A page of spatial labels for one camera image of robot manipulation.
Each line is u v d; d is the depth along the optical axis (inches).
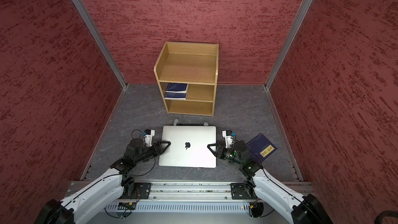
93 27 34.4
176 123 33.5
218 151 28.1
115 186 22.7
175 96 35.8
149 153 28.4
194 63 35.5
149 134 30.5
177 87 37.2
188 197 28.7
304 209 16.9
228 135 29.8
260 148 34.5
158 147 29.2
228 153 27.8
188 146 31.4
